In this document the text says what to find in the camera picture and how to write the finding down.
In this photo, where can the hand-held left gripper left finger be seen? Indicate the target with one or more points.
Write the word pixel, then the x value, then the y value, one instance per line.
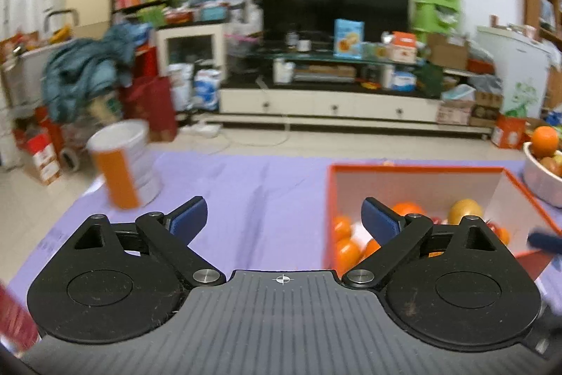
pixel 189 219

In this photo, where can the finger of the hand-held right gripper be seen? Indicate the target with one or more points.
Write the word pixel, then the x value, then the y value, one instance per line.
pixel 544 242

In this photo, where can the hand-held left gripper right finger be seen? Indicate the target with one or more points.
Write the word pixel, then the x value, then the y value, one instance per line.
pixel 380 221

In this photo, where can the small orange kumquat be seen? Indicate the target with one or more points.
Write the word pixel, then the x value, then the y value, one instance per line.
pixel 371 248
pixel 504 236
pixel 347 254
pixel 342 228

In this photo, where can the large orange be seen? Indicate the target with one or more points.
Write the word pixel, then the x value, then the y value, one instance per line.
pixel 408 209

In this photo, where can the orange cardboard box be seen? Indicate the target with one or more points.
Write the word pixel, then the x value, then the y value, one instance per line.
pixel 417 181

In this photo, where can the yellow-green round fruit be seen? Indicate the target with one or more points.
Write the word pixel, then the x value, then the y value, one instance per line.
pixel 465 208

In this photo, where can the white bowl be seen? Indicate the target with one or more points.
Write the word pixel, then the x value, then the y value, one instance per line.
pixel 542 186

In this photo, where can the purple floral tablecloth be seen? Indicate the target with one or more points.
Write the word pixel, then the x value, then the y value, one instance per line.
pixel 246 190

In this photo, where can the brown fruit in bowl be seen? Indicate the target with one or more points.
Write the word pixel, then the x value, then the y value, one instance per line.
pixel 551 166

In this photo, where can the white and orange tin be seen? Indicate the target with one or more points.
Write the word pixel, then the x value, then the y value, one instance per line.
pixel 131 164

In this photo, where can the orange in bowl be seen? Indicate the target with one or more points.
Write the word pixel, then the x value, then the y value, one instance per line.
pixel 545 140

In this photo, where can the orange floor carton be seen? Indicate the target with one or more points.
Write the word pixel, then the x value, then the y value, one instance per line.
pixel 509 131

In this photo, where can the red gift bag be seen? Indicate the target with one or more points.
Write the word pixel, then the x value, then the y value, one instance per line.
pixel 149 107

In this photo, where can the white television cabinet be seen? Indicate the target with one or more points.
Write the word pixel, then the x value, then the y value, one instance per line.
pixel 333 107

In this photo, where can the blue and white paper pack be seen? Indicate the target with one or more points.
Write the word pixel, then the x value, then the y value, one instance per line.
pixel 206 89

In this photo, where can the white plastic bag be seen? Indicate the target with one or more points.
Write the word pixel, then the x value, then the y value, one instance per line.
pixel 181 87

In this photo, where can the red and white box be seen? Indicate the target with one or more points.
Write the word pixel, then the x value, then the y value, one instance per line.
pixel 44 157

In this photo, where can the white glass-door cabinet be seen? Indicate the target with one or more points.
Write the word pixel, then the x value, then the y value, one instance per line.
pixel 191 50

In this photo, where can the orange and white carton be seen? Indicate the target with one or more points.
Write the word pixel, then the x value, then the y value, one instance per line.
pixel 402 47

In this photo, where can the white appliance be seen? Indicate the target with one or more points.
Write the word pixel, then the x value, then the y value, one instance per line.
pixel 513 67

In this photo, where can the blue jacket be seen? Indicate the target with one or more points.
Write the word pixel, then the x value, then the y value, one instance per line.
pixel 83 72

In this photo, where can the brown cardboard box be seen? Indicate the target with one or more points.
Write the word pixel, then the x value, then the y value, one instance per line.
pixel 448 52

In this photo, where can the blue snack box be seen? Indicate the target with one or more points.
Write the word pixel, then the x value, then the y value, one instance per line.
pixel 349 39

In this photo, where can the red can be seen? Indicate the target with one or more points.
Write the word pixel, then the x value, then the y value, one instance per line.
pixel 13 322

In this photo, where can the green plastic shelf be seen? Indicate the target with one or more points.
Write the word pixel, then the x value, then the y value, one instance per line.
pixel 437 6

